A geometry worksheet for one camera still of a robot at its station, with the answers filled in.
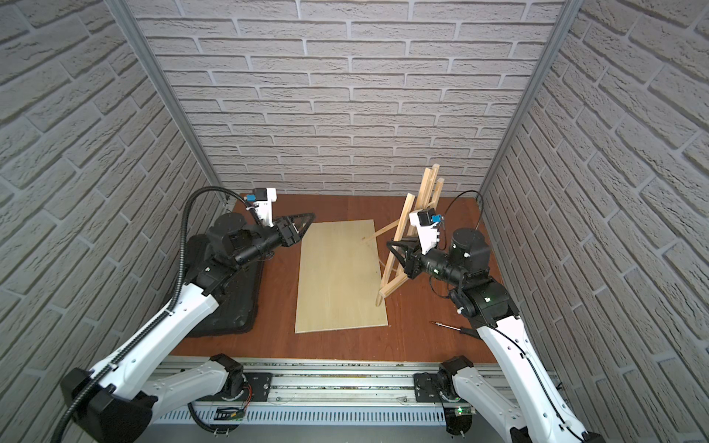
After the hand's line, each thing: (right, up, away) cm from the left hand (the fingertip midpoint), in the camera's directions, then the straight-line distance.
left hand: (314, 212), depth 65 cm
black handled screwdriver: (+44, -36, +18) cm, 59 cm away
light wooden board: (+3, -22, +31) cm, 38 cm away
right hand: (+19, -7, -2) cm, 21 cm away
